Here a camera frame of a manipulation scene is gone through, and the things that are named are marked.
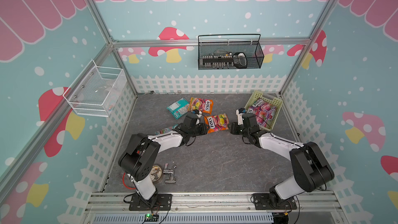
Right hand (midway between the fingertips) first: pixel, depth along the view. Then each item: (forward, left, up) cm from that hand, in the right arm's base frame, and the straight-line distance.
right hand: (231, 123), depth 92 cm
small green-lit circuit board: (-45, +42, -11) cm, 62 cm away
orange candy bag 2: (+6, +7, -8) cm, 13 cm away
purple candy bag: (+18, -23, -4) cm, 30 cm away
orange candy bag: (+21, +16, -8) cm, 28 cm away
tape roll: (-26, +42, -8) cm, 50 cm away
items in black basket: (+27, +4, +25) cm, 38 cm away
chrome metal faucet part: (-26, +35, -8) cm, 45 cm away
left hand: (-3, +13, -2) cm, 14 cm away
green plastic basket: (+27, -22, -5) cm, 35 cm away
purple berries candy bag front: (+8, -23, -3) cm, 25 cm away
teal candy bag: (+18, +34, -7) cm, 39 cm away
